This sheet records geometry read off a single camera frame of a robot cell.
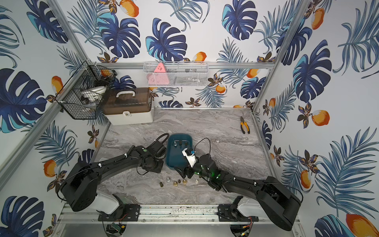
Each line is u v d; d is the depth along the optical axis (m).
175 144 0.98
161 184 0.83
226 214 0.73
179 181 0.85
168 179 0.84
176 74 1.01
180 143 0.99
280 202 0.42
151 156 0.64
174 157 0.86
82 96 0.86
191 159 0.70
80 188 0.43
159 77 0.90
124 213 0.69
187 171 0.69
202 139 1.04
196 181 0.84
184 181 0.84
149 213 0.76
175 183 0.83
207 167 0.61
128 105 0.98
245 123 1.10
